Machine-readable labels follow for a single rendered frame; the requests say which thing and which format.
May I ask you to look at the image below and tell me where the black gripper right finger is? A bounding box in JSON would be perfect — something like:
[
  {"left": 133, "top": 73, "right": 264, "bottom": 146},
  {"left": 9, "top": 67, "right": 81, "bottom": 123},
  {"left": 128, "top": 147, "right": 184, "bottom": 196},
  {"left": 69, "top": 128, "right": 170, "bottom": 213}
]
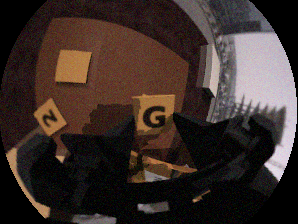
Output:
[{"left": 172, "top": 112, "right": 245, "bottom": 169}]

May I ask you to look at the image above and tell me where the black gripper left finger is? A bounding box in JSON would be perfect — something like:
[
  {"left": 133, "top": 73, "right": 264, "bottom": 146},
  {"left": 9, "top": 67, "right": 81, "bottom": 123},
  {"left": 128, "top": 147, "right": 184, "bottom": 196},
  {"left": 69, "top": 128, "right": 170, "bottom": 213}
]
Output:
[{"left": 60, "top": 116, "right": 136, "bottom": 183}]

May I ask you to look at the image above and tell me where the white paper ticket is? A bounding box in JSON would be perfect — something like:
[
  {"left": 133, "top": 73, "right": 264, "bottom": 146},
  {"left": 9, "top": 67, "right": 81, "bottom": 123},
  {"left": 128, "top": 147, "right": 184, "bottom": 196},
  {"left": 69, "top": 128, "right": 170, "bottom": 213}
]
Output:
[{"left": 145, "top": 171, "right": 169, "bottom": 181}]

